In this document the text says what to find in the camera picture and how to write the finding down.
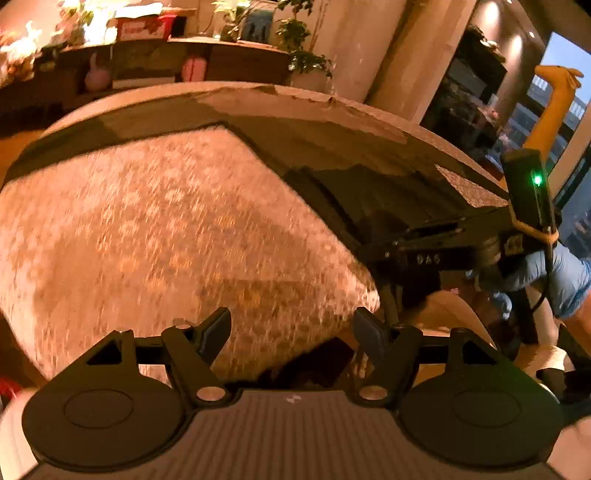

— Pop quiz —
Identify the brown two-tone long-sleeve shirt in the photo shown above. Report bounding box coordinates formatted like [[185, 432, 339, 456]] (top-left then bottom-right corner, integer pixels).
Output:
[[7, 82, 507, 282]]

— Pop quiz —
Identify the bare right forearm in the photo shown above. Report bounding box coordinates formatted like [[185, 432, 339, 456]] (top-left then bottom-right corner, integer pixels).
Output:
[[557, 293, 590, 369]]

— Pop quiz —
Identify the blue gloved right hand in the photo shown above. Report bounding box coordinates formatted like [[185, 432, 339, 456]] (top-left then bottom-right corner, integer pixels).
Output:
[[467, 243, 590, 320]]

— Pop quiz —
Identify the lace crochet tablecloth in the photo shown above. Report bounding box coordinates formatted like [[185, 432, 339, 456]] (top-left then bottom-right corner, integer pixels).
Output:
[[1, 117, 506, 386]]

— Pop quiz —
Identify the tall white floor vase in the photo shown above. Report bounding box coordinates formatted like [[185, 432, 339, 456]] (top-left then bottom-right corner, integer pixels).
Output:
[[332, 0, 407, 103]]

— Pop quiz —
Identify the potted green tree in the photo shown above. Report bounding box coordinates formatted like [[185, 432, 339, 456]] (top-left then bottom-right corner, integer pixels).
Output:
[[274, 0, 332, 92]]

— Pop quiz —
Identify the pink small case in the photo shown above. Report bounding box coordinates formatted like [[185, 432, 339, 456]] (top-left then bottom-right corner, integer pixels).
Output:
[[181, 56, 207, 82]]

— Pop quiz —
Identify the long wooden tv console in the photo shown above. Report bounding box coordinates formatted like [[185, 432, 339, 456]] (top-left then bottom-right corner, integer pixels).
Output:
[[1, 37, 290, 129]]

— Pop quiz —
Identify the red and white box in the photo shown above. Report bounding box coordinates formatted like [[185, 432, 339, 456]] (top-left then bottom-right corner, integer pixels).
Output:
[[113, 2, 177, 42]]

